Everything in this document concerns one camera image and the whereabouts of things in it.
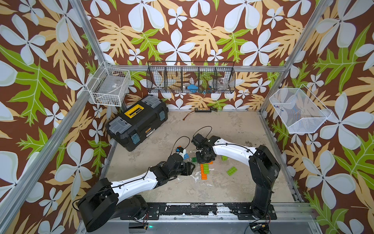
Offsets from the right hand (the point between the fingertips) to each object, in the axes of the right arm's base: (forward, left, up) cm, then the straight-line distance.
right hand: (199, 160), depth 89 cm
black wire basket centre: (+48, +16, +28) cm, 58 cm away
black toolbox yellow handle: (+13, +44, +15) cm, 48 cm away
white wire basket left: (+34, +55, +32) cm, 72 cm away
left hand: (-5, +4, +5) cm, 8 cm away
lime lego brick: (-4, -4, -2) cm, 6 cm away
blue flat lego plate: (+4, +8, -2) cm, 10 cm away
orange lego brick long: (-9, -3, -3) cm, 10 cm away
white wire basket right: (+20, -58, +25) cm, 66 cm away
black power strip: (+47, -6, -2) cm, 47 cm away
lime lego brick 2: (-6, -20, -3) cm, 21 cm away
